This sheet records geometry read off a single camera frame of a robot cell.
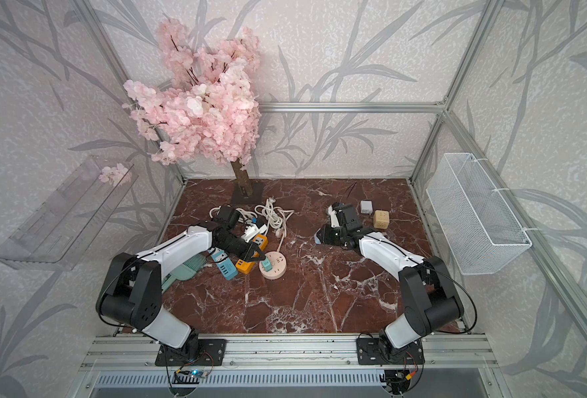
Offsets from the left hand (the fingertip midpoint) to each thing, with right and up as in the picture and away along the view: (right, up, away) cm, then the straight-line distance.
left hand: (263, 256), depth 85 cm
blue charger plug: (+19, +5, +3) cm, 20 cm away
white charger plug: (+41, +17, +20) cm, 48 cm away
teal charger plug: (+2, -3, 0) cm, 4 cm away
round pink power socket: (+5, -4, +6) cm, 8 cm away
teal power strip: (-15, -3, +4) cm, 16 cm away
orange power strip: (-7, -5, +4) cm, 9 cm away
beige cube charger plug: (+46, +12, +14) cm, 49 cm away
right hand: (+20, +7, +5) cm, 21 cm away
